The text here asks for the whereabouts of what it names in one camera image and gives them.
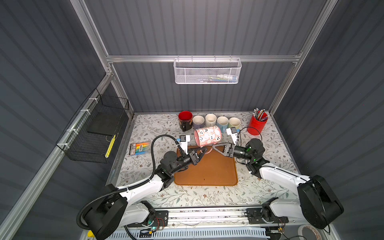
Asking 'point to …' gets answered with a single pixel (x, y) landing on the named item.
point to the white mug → (210, 119)
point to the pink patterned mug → (207, 136)
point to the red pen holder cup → (257, 123)
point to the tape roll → (317, 235)
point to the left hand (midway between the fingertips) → (207, 148)
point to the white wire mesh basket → (207, 70)
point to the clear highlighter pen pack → (139, 149)
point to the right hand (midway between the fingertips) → (214, 150)
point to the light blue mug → (222, 122)
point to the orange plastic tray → (213, 169)
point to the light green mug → (234, 122)
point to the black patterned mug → (185, 118)
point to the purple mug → (198, 122)
